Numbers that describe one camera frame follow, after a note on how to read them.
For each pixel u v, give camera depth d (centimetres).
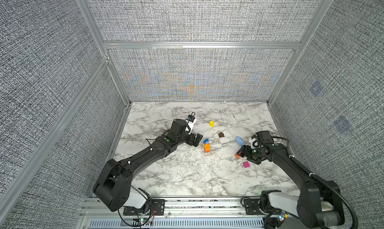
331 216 40
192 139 73
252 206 73
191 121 73
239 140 98
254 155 73
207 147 92
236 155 85
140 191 65
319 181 43
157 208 73
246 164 87
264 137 68
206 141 90
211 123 106
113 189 41
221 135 100
